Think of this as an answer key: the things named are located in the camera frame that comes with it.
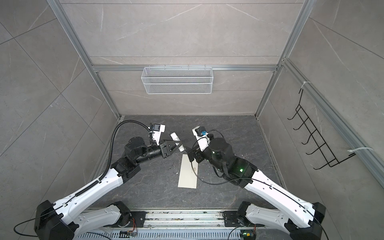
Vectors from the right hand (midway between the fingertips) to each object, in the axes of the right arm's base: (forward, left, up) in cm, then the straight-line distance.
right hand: (192, 139), depth 65 cm
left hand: (-1, +5, 0) cm, 5 cm away
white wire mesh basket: (+52, +10, -3) cm, 53 cm away
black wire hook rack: (-12, -55, 0) cm, 56 cm away
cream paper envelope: (-2, +3, -33) cm, 33 cm away
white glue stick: (+1, +8, +1) cm, 8 cm away
